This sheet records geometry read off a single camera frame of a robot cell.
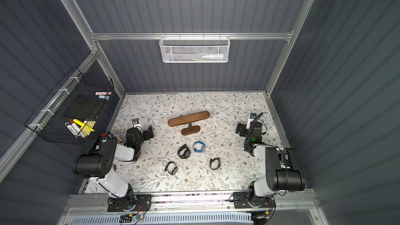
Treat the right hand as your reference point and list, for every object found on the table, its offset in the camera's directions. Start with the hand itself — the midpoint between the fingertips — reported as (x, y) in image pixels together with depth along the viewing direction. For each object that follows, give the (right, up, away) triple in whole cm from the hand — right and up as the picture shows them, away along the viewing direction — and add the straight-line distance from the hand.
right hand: (246, 124), depth 94 cm
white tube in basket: (-20, +42, +1) cm, 46 cm away
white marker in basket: (-84, +1, -27) cm, 88 cm away
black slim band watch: (-20, -22, -7) cm, 30 cm away
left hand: (-63, -2, +2) cm, 63 cm away
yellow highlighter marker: (-81, +2, -24) cm, 84 cm away
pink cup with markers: (-77, -5, -11) cm, 78 cm away
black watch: (-44, -23, -9) cm, 50 cm away
